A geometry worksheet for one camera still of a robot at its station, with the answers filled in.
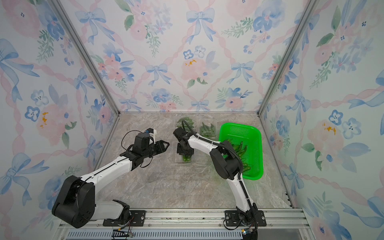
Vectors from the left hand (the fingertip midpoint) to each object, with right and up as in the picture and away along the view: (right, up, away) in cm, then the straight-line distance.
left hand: (168, 143), depth 86 cm
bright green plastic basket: (+51, 0, +17) cm, 54 cm away
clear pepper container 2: (+8, -10, +7) cm, 15 cm away
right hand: (+7, -7, +11) cm, 15 cm away
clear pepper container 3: (+25, +8, +19) cm, 33 cm away
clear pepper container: (+12, +13, +25) cm, 31 cm away
